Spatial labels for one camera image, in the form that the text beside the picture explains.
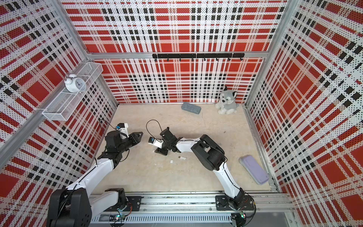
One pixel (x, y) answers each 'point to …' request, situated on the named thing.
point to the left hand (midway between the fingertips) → (143, 133)
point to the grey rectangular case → (191, 108)
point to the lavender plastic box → (254, 169)
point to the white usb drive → (182, 158)
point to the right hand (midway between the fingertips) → (159, 146)
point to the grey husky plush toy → (227, 104)
